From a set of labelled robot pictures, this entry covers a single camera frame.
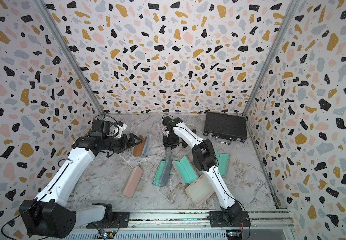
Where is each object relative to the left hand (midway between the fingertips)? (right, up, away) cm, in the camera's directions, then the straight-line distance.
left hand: (137, 143), depth 76 cm
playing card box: (+10, +6, +33) cm, 35 cm away
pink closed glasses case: (-4, -22, +5) cm, 23 cm away
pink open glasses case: (+33, -27, +7) cm, 43 cm away
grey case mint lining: (+13, -17, +6) cm, 22 cm away
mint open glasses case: (+26, -19, +14) cm, 35 cm away
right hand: (+13, -6, +22) cm, 26 cm away
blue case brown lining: (-6, -7, +24) cm, 26 cm away
